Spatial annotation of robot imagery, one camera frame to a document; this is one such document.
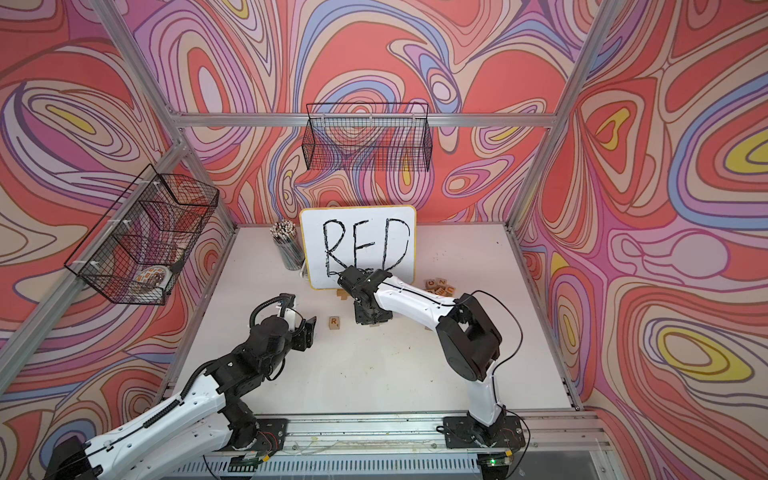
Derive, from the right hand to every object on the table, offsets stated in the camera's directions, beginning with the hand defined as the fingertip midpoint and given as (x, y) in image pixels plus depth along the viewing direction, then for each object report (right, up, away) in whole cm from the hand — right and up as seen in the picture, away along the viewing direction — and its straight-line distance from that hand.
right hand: (374, 324), depth 87 cm
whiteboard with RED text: (-2, +26, +1) cm, 26 cm away
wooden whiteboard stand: (-11, +9, +8) cm, 16 cm away
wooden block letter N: (+22, +11, +12) cm, 28 cm away
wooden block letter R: (-13, 0, +3) cm, 13 cm away
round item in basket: (-53, +16, -15) cm, 57 cm away
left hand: (-18, +4, -7) cm, 19 cm away
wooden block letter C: (+19, +11, +12) cm, 25 cm away
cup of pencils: (-28, +24, +9) cm, 38 cm away
